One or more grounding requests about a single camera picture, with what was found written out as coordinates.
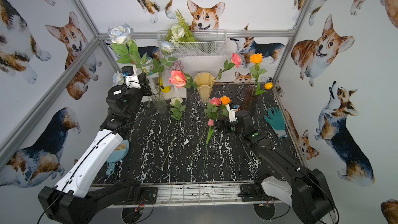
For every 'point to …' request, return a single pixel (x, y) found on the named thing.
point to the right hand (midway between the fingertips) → (224, 116)
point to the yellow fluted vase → (204, 82)
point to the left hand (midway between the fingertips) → (142, 69)
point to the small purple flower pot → (177, 65)
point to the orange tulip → (268, 85)
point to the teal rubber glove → (276, 120)
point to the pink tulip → (210, 123)
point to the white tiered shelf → (174, 92)
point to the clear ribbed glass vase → (158, 98)
